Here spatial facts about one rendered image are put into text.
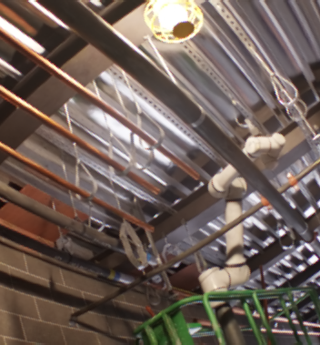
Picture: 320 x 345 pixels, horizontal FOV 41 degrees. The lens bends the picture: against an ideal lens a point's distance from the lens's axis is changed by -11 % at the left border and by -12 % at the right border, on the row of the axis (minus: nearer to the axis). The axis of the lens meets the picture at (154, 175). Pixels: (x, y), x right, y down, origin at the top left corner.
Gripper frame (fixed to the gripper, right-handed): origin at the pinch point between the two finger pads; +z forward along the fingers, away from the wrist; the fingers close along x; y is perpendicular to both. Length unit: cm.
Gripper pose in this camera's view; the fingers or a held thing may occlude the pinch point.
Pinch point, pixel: (248, 125)
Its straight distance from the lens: 282.8
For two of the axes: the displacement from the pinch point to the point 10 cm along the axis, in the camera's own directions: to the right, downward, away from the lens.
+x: 3.3, 4.9, 8.0
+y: -8.9, 4.4, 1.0
